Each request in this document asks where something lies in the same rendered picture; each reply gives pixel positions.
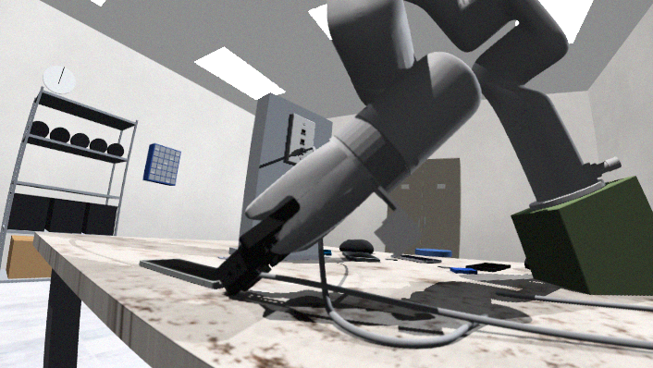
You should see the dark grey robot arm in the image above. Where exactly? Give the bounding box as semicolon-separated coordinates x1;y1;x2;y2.
326;0;622;259

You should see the grey panel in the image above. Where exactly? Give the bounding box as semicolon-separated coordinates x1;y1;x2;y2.
239;92;333;237

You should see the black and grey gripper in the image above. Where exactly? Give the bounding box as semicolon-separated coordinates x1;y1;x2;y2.
216;136;384;296

